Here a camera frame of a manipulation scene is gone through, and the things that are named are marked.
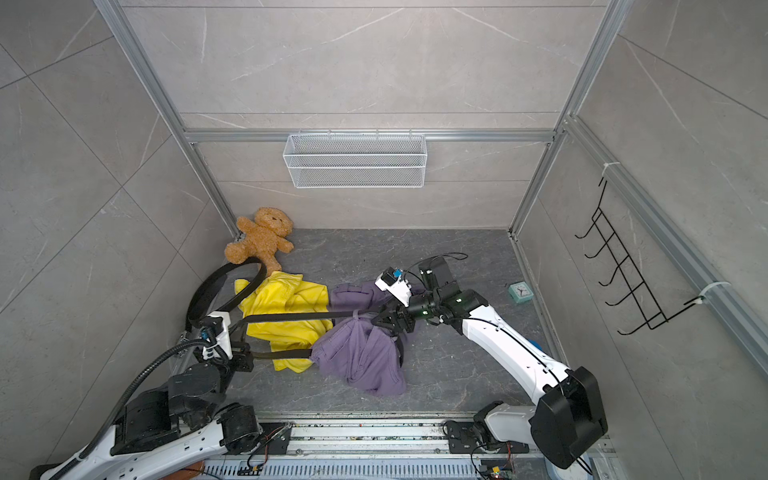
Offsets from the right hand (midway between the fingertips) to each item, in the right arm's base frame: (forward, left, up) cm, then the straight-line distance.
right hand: (383, 315), depth 73 cm
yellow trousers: (+13, +32, -10) cm, 36 cm away
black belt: (-8, +19, -3) cm, 21 cm away
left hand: (-5, +30, +6) cm, 31 cm away
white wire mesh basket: (+54, +11, +9) cm, 56 cm away
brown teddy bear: (+38, +45, -12) cm, 60 cm away
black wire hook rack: (-2, -56, +10) cm, 57 cm away
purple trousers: (-8, +6, -1) cm, 11 cm away
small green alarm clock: (+18, -46, -19) cm, 53 cm away
